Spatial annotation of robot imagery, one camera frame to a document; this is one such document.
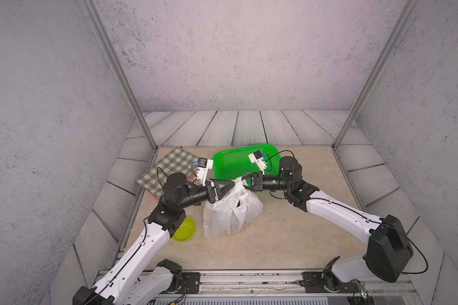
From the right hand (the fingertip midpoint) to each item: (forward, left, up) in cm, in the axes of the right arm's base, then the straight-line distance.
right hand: (236, 186), depth 66 cm
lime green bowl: (-5, +23, -27) cm, 35 cm away
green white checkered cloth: (+38, +36, -31) cm, 61 cm away
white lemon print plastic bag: (-7, +3, -9) cm, 11 cm away
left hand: (-1, +1, +1) cm, 1 cm away
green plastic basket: (+34, +3, -29) cm, 45 cm away
